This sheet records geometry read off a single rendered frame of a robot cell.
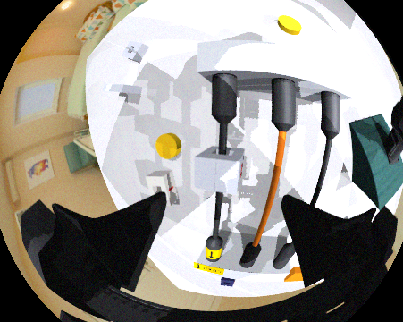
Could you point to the orange rectangular block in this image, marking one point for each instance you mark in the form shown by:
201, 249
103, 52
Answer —
294, 276

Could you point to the yellow disc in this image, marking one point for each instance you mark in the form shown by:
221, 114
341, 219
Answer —
289, 25
168, 145

